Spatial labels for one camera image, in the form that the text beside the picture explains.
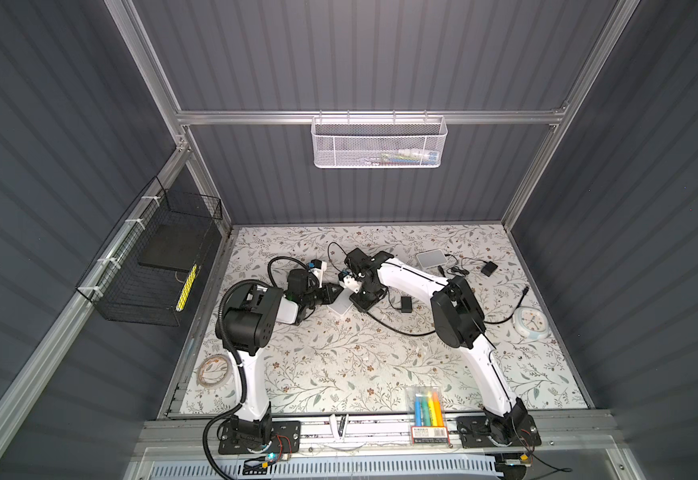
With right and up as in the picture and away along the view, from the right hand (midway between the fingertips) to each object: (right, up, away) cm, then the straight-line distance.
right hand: (362, 308), depth 98 cm
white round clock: (+52, -3, -7) cm, 53 cm away
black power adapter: (+46, +13, +8) cm, 48 cm away
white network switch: (+25, +16, +11) cm, 32 cm away
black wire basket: (-53, +14, -25) cm, 60 cm away
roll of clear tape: (-43, -15, -13) cm, 47 cm away
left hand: (-6, +5, +3) cm, 9 cm away
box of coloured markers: (+16, -24, -22) cm, 37 cm away
